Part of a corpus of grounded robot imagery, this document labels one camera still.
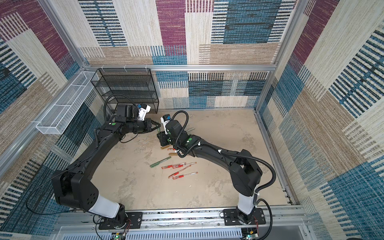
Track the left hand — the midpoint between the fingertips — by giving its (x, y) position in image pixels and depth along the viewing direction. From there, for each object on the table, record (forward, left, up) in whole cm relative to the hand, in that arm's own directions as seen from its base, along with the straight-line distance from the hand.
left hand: (159, 123), depth 79 cm
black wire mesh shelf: (+37, +34, -3) cm, 51 cm away
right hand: (-4, 0, -6) cm, 7 cm away
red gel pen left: (-12, -4, -26) cm, 29 cm away
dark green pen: (-2, +1, -2) cm, 3 cm away
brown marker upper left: (0, +3, -25) cm, 25 cm away
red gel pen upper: (0, -3, -26) cm, 26 cm away
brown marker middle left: (-4, -5, -26) cm, 26 cm away
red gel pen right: (-12, -7, -26) cm, 30 cm away
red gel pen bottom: (-18, -11, -26) cm, 33 cm away
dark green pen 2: (-11, +6, -26) cm, 28 cm away
